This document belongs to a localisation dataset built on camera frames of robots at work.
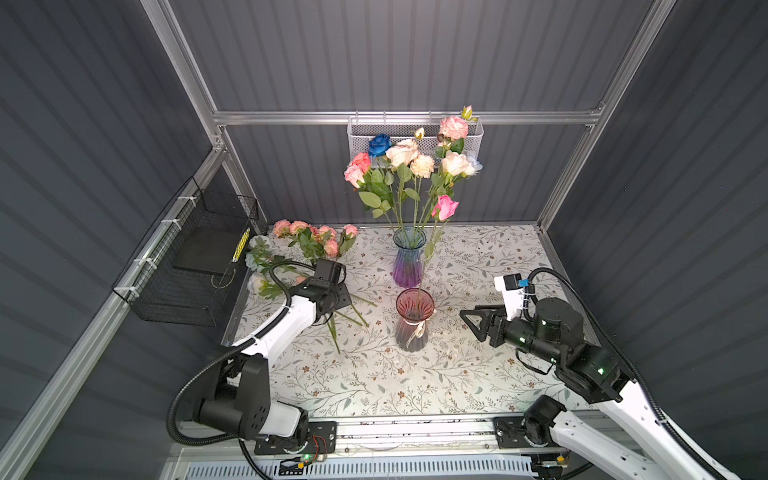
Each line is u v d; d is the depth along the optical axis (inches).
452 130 28.8
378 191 33.3
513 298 22.9
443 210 26.3
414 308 29.8
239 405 16.6
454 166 29.5
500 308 23.3
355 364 34.0
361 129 35.4
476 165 30.4
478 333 23.6
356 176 29.7
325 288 26.6
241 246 30.8
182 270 28.0
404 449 28.5
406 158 29.1
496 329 22.4
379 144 30.5
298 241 44.6
